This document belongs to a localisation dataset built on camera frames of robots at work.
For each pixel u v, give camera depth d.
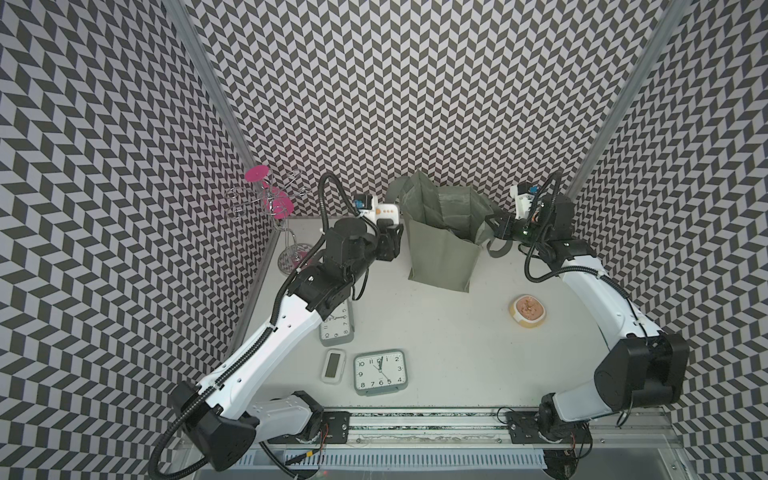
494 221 0.79
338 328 0.87
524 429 0.73
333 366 0.81
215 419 0.36
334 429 0.73
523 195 0.69
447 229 0.97
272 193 0.83
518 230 0.69
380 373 0.79
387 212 0.66
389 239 0.59
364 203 0.56
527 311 0.91
